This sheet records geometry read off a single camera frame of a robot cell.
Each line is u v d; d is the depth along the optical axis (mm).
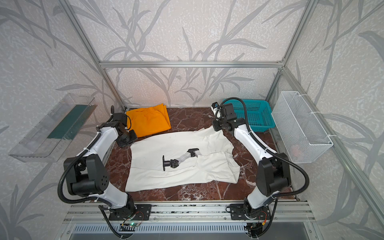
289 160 425
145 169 886
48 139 651
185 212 753
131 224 707
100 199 510
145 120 1075
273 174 440
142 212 730
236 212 736
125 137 737
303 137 618
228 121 641
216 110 755
